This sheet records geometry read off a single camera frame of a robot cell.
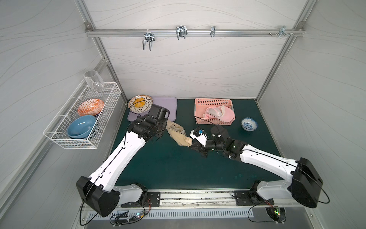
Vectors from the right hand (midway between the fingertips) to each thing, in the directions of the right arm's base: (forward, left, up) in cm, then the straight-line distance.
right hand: (190, 145), depth 75 cm
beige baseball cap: (+3, +6, +6) cm, 9 cm away
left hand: (+9, +13, +8) cm, 18 cm away
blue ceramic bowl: (-2, +48, +18) cm, 52 cm away
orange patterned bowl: (+11, +50, +17) cm, 54 cm away
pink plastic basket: (+44, -7, -16) cm, 48 cm away
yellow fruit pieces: (+43, +43, -13) cm, 62 cm away
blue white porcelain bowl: (+28, -43, -18) cm, 54 cm away
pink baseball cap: (+34, -23, -12) cm, 43 cm away
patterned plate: (+47, +37, -16) cm, 62 cm away
